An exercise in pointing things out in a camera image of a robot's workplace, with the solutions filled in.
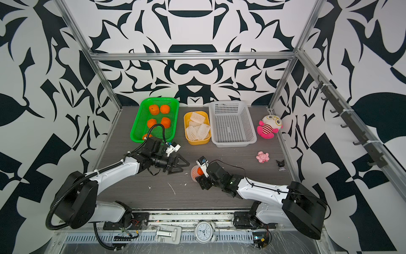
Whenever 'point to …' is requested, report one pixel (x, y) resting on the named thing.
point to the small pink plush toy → (263, 157)
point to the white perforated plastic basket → (231, 124)
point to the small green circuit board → (260, 239)
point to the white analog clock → (204, 232)
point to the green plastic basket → (145, 119)
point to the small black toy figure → (281, 165)
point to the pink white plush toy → (268, 126)
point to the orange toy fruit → (154, 109)
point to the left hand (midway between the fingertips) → (185, 165)
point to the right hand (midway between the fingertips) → (199, 172)
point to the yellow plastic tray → (196, 117)
